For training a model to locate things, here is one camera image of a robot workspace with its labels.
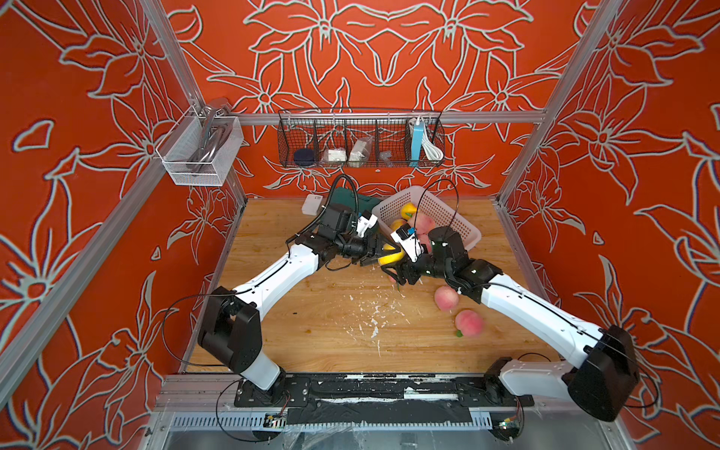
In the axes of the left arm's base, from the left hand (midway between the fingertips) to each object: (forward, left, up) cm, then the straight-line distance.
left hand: (393, 253), depth 74 cm
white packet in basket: (+30, +18, +10) cm, 37 cm away
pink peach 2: (-4, -18, -16) cm, 24 cm away
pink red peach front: (-11, -24, -18) cm, 32 cm away
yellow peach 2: (-3, 0, +2) cm, 3 cm away
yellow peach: (+32, -8, -16) cm, 37 cm away
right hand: (-1, +2, -2) cm, 3 cm away
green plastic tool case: (+41, +16, -20) cm, 48 cm away
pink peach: (+21, -12, -11) cm, 26 cm away
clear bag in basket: (+37, +11, +8) cm, 40 cm away
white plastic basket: (+38, -14, -20) cm, 45 cm away
